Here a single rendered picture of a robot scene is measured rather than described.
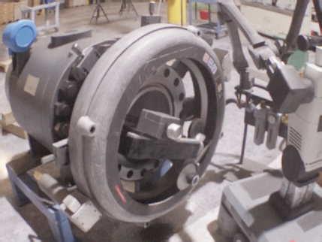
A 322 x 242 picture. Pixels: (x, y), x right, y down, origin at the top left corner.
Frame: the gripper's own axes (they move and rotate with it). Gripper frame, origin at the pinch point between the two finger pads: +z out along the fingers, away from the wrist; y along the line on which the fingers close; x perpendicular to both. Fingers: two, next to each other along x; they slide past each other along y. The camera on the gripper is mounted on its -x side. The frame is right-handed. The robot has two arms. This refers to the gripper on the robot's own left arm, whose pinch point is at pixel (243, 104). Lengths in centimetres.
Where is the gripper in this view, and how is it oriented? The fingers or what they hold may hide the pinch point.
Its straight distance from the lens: 183.6
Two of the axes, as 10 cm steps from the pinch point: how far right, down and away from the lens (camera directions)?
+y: -7.5, -2.9, 6.0
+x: -6.7, 3.3, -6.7
